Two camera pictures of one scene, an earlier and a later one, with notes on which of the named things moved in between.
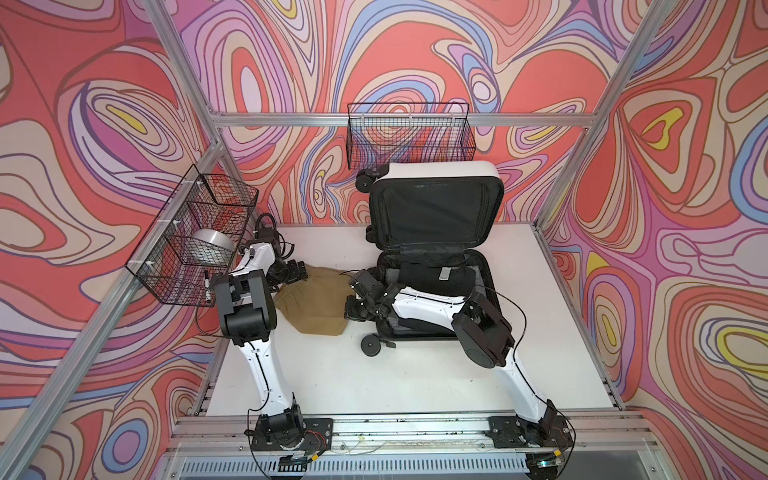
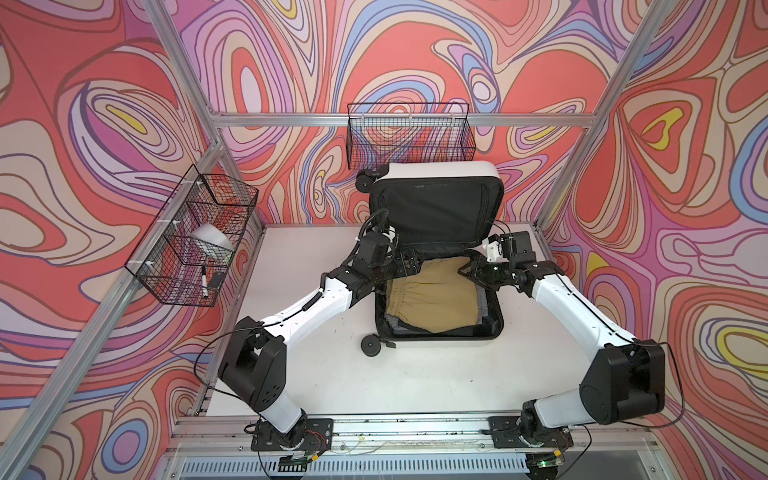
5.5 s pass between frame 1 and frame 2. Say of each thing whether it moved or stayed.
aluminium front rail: stayed
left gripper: moved
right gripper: moved
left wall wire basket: stayed
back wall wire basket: stayed
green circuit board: stayed
